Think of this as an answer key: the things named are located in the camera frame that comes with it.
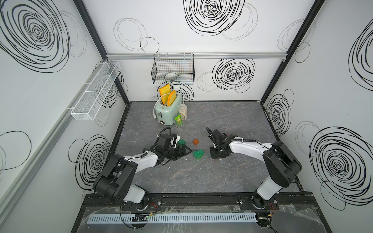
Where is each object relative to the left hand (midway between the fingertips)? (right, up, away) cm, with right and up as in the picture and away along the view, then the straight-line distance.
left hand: (187, 153), depth 86 cm
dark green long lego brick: (-4, +5, +9) cm, 11 cm away
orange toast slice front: (-11, +34, +9) cm, 37 cm away
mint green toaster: (-16, +23, +11) cm, 30 cm away
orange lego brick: (+5, +5, +9) cm, 11 cm away
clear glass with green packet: (-7, +20, +16) cm, 27 cm away
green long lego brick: (+7, 0, 0) cm, 7 cm away
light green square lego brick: (+7, -4, +3) cm, 8 cm away
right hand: (+16, -3, +4) cm, 17 cm away
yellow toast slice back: (-16, +40, +13) cm, 45 cm away
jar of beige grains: (-4, +27, +17) cm, 32 cm away
